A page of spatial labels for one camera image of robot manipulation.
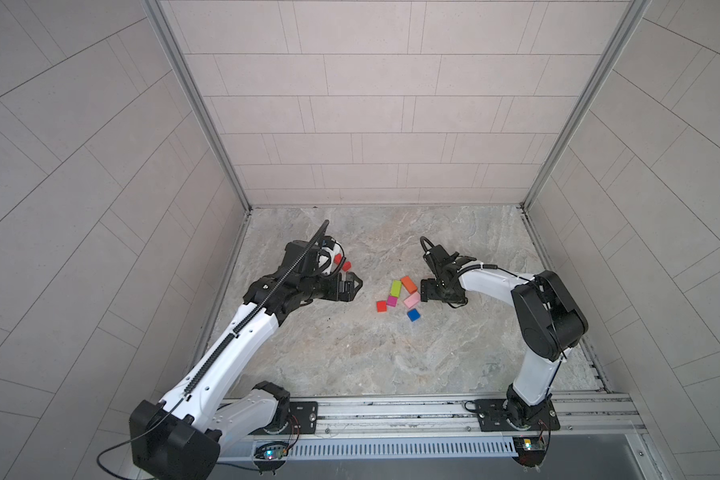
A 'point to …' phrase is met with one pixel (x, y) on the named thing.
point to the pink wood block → (412, 300)
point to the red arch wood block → (346, 266)
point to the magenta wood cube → (392, 301)
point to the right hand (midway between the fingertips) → (432, 297)
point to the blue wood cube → (413, 314)
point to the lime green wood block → (396, 288)
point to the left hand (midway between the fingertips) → (355, 279)
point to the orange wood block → (409, 284)
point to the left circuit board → (274, 450)
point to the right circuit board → (529, 443)
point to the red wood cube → (381, 306)
